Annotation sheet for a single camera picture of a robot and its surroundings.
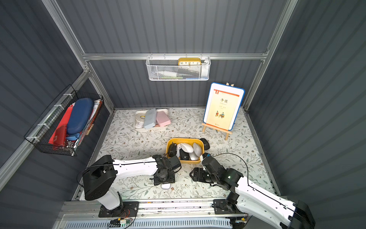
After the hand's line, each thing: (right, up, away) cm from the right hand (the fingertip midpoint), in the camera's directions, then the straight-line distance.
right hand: (195, 174), depth 77 cm
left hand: (-15, -7, +5) cm, 17 cm away
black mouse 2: (-6, +7, +12) cm, 15 cm away
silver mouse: (-17, -8, +4) cm, 19 cm away
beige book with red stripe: (+18, +37, +14) cm, 44 cm away
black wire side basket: (-69, +23, -15) cm, 74 cm away
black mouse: (-14, +10, +14) cm, 22 cm away
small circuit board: (-35, -21, -7) cm, 42 cm away
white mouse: (+2, +11, +13) cm, 17 cm away
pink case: (-23, +30, +27) cm, 47 cm away
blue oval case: (-61, +32, -3) cm, 69 cm away
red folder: (-63, +21, -12) cm, 68 cm away
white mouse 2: (-5, +12, +14) cm, 19 cm away
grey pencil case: (-32, +31, +28) cm, 53 cm away
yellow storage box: (-2, +15, +20) cm, 25 cm away
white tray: (-24, +37, +39) cm, 59 cm away
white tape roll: (-41, +30, +31) cm, 59 cm away
